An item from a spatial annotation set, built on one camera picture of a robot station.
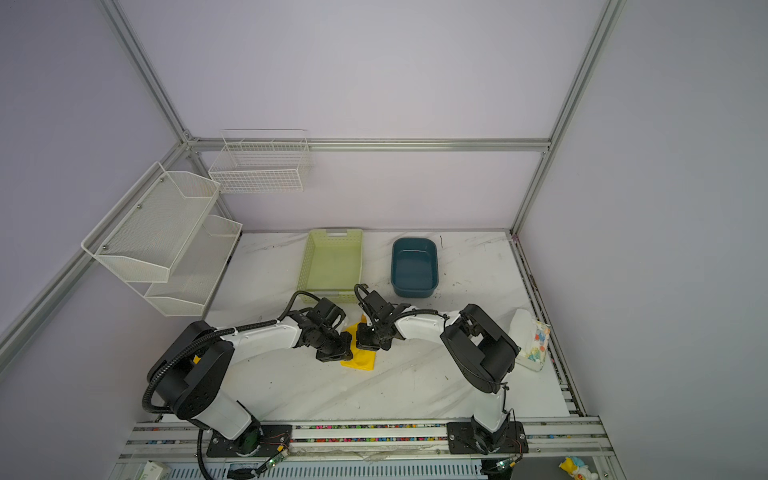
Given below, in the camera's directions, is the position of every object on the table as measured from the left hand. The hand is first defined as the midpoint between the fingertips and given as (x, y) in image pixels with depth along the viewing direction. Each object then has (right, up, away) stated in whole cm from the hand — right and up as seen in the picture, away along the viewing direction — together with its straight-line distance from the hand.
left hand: (351, 358), depth 86 cm
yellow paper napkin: (+3, -1, +1) cm, 3 cm away
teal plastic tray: (+20, +26, +21) cm, 39 cm away
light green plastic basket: (-12, +27, +27) cm, 40 cm away
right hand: (+1, +3, +2) cm, 4 cm away
